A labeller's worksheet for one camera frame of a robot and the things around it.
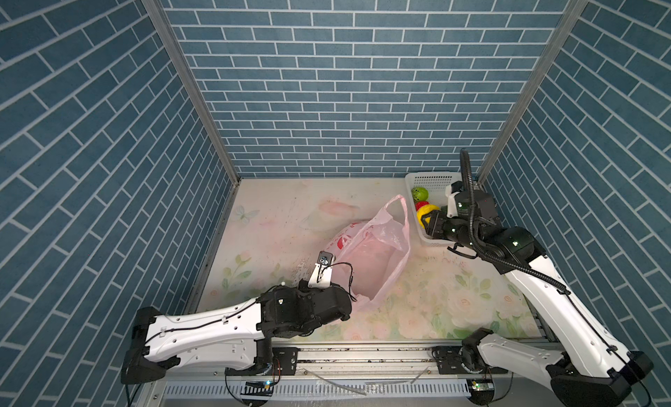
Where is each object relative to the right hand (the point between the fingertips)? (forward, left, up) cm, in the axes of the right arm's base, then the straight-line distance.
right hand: (429, 220), depth 71 cm
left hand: (-16, +24, -12) cm, 31 cm away
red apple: (+27, -5, -24) cm, 36 cm away
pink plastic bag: (+6, +14, -30) cm, 34 cm away
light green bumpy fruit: (+31, -5, -23) cm, 39 cm away
